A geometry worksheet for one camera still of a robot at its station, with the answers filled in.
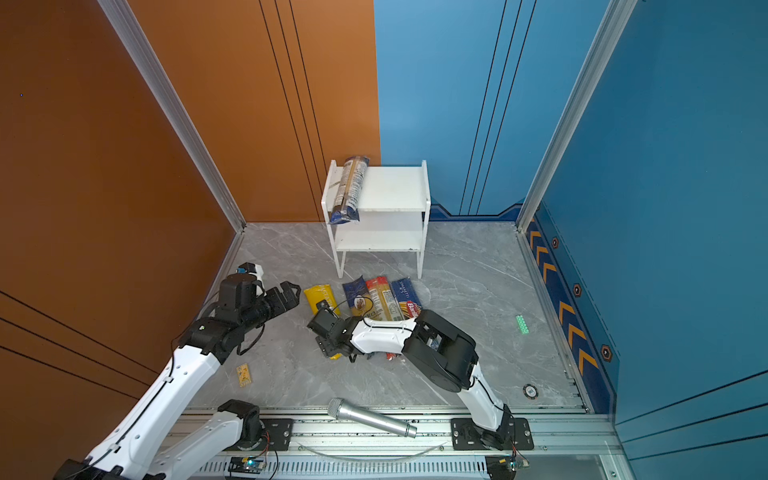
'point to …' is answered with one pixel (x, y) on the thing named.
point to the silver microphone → (343, 409)
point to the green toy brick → (522, 325)
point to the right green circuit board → (500, 467)
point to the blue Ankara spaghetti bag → (357, 296)
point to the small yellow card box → (244, 376)
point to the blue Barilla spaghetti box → (406, 291)
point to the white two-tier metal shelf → (393, 207)
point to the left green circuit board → (248, 464)
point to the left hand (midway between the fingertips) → (289, 290)
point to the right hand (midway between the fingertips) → (332, 339)
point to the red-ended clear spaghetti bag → (384, 303)
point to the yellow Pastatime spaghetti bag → (317, 293)
